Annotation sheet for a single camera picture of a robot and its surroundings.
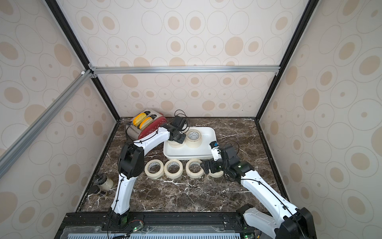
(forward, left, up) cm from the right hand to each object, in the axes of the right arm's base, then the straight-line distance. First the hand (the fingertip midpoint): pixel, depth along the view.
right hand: (207, 163), depth 80 cm
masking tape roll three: (-3, +21, -11) cm, 24 cm away
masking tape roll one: (+17, +21, -8) cm, 28 cm away
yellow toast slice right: (+21, +37, +9) cm, 44 cm away
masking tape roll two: (+25, +9, -11) cm, 29 cm away
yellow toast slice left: (+24, +43, +9) cm, 50 cm away
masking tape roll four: (-2, +9, -11) cm, 14 cm away
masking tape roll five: (+2, +33, -12) cm, 35 cm away
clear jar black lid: (-12, +55, -2) cm, 57 cm away
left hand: (+22, +15, -5) cm, 28 cm away
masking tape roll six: (0, -6, -13) cm, 14 cm away
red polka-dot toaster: (+18, +46, +2) cm, 50 cm away
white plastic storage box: (+28, -1, -10) cm, 30 cm away
